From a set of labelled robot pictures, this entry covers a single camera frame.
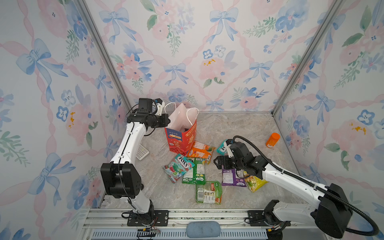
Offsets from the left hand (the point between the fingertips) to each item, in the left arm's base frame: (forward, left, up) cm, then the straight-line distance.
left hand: (170, 119), depth 83 cm
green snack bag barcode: (-32, -23, -24) cm, 46 cm away
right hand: (-17, -27, -13) cm, 35 cm away
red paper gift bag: (+10, -4, -21) cm, 23 cm away
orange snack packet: (-6, -17, -23) cm, 29 cm away
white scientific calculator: (-7, +20, -24) cm, 33 cm away
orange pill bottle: (-2, -63, -17) cm, 66 cm away
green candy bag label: (-22, -15, -22) cm, 35 cm away
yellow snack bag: (-27, -47, -22) cm, 59 cm away
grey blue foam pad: (-49, -18, -22) cm, 56 cm away
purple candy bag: (-24, -36, -22) cm, 48 cm away
